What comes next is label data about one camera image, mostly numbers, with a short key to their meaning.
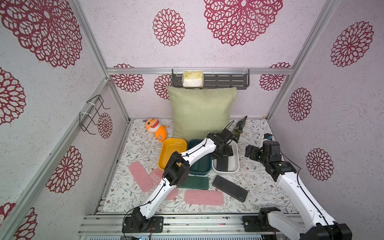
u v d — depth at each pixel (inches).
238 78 37.5
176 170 23.4
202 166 36.1
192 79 35.3
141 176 35.2
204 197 32.5
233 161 37.9
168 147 41.3
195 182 34.4
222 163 35.3
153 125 41.8
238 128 44.4
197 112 34.7
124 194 33.0
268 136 27.8
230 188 33.7
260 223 26.6
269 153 23.8
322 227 15.5
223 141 28.4
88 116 29.5
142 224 25.1
